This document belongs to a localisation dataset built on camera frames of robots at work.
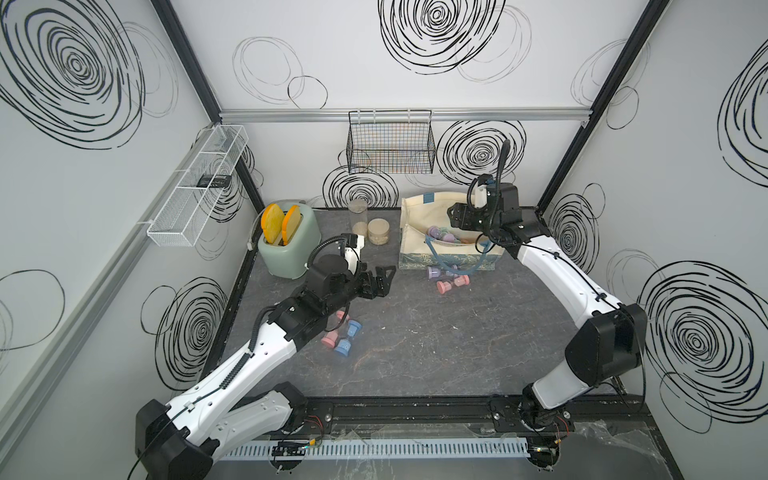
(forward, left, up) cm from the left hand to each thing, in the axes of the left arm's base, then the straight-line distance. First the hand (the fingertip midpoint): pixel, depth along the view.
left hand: (381, 267), depth 71 cm
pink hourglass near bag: (+12, -25, -23) cm, 36 cm away
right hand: (+19, -22, +1) cm, 29 cm away
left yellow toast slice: (+19, +33, -6) cm, 39 cm away
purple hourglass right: (+25, -19, -15) cm, 35 cm away
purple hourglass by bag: (+14, -17, -23) cm, 32 cm away
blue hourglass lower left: (-10, +10, -24) cm, 28 cm away
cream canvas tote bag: (+14, -14, -6) cm, 21 cm away
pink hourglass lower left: (-9, +14, -24) cm, 29 cm away
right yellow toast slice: (+19, +28, -6) cm, 35 cm away
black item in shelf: (+20, +44, +8) cm, 49 cm away
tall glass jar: (+31, +9, -13) cm, 35 cm away
